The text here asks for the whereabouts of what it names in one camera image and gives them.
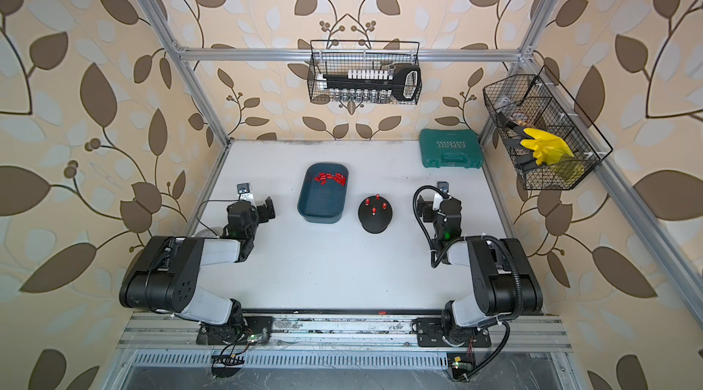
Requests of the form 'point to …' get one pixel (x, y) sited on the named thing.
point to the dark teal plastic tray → (322, 192)
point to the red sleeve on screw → (384, 206)
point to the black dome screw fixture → (374, 213)
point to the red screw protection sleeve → (377, 197)
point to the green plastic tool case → (440, 147)
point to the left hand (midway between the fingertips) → (250, 197)
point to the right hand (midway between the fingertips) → (436, 197)
